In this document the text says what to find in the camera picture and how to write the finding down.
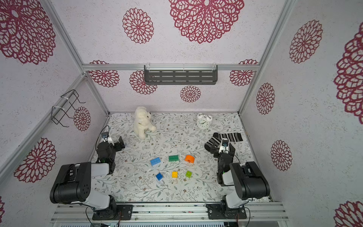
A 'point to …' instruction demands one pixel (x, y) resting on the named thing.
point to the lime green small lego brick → (188, 174)
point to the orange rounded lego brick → (189, 158)
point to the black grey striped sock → (217, 136)
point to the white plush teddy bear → (142, 123)
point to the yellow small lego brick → (174, 174)
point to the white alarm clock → (203, 121)
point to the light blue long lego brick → (155, 161)
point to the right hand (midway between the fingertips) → (222, 141)
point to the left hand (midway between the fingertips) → (114, 138)
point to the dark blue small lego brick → (159, 176)
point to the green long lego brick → (173, 158)
